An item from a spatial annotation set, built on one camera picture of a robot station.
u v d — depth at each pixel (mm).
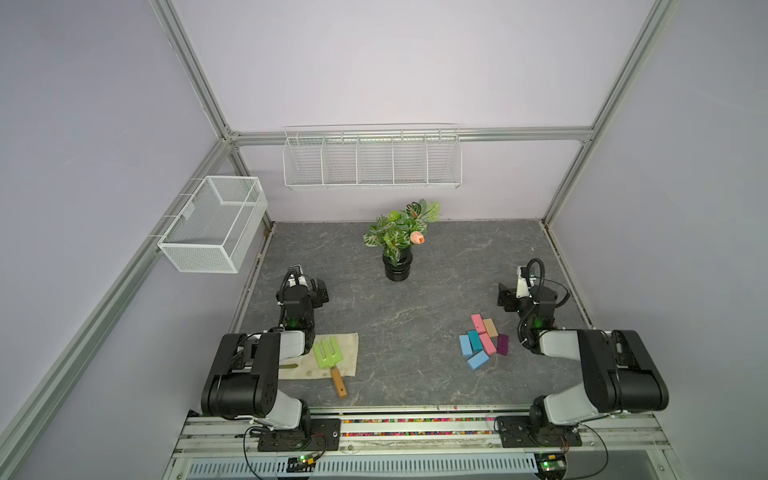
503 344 886
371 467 1578
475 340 888
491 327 912
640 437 741
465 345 880
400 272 1021
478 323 918
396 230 811
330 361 849
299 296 723
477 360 850
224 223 825
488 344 881
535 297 751
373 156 992
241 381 447
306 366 845
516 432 738
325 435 738
